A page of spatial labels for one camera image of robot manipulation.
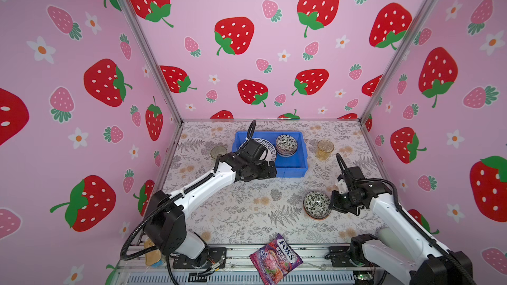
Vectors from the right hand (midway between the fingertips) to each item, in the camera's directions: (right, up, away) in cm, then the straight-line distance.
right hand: (328, 205), depth 80 cm
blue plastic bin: (-12, +13, +21) cm, 28 cm away
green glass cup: (-52, +21, +28) cm, 63 cm away
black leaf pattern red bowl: (-4, -2, +4) cm, 6 cm away
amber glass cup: (+7, +23, +25) cm, 35 cm away
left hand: (-24, +13, 0) cm, 28 cm away
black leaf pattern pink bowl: (-15, +24, +23) cm, 37 cm away
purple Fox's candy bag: (-23, -17, -9) cm, 30 cm away
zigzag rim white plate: (-23, +20, +22) cm, 37 cm away
